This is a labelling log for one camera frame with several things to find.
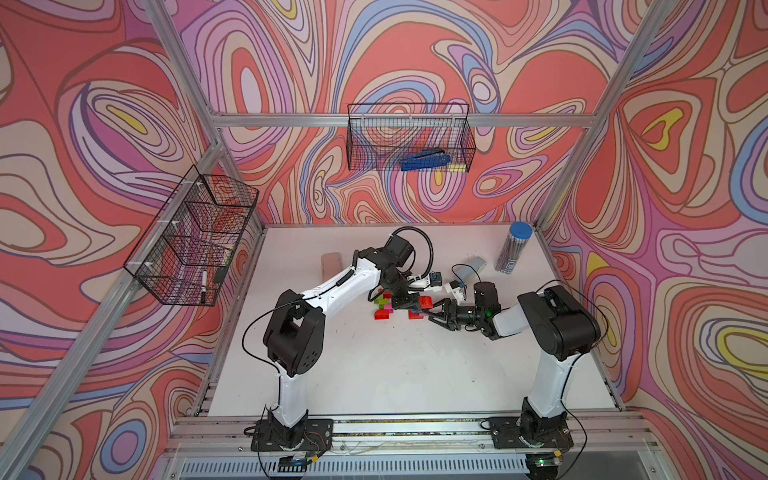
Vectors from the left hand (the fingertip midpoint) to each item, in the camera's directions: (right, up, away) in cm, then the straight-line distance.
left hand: (420, 300), depth 86 cm
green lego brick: (-11, -2, +10) cm, 15 cm away
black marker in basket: (-55, +7, -12) cm, 57 cm away
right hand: (+4, -8, +6) cm, 10 cm away
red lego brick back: (-1, -6, +8) cm, 10 cm away
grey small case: (+15, +10, -1) cm, 18 cm away
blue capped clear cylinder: (+31, +15, +10) cm, 36 cm away
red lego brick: (-11, -6, +7) cm, 14 cm away
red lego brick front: (+1, 0, -3) cm, 3 cm away
